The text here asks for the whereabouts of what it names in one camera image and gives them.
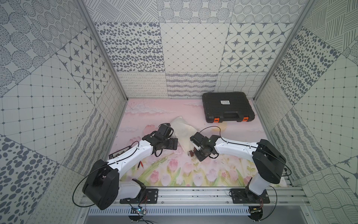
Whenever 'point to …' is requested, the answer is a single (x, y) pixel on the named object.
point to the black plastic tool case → (227, 107)
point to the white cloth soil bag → (183, 131)
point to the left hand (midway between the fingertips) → (170, 139)
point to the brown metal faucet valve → (191, 153)
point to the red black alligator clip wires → (140, 162)
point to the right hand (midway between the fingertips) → (201, 155)
